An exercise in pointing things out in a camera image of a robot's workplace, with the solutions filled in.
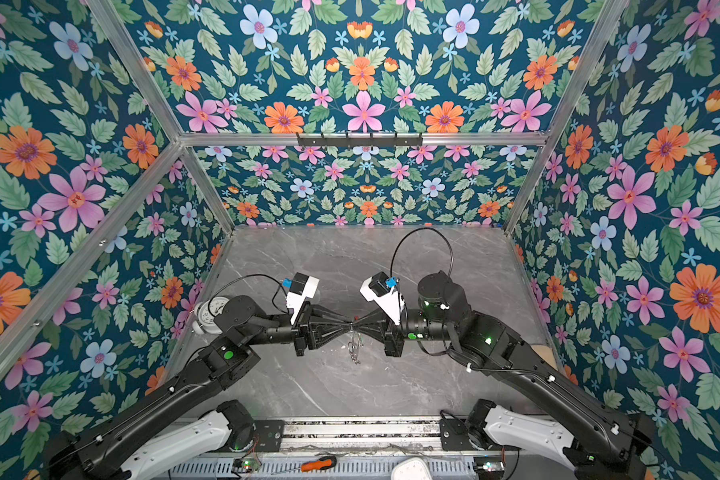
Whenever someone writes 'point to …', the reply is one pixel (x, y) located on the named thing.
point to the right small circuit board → (489, 467)
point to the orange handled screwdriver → (322, 463)
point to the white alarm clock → (204, 314)
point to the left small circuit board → (249, 465)
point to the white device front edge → (414, 468)
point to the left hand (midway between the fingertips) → (346, 328)
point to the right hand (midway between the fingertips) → (356, 322)
